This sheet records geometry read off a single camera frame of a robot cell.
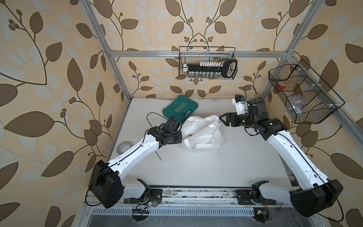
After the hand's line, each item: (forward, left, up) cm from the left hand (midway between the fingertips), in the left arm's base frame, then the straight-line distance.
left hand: (177, 135), depth 81 cm
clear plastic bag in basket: (+10, -63, +20) cm, 66 cm away
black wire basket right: (+11, -69, +20) cm, 73 cm away
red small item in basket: (+27, -63, +15) cm, 71 cm away
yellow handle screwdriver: (-18, +7, +21) cm, 29 cm away
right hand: (+5, -26, +12) cm, 29 cm away
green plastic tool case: (+31, 0, -10) cm, 32 cm away
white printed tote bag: (-1, -13, +4) cm, 14 cm away
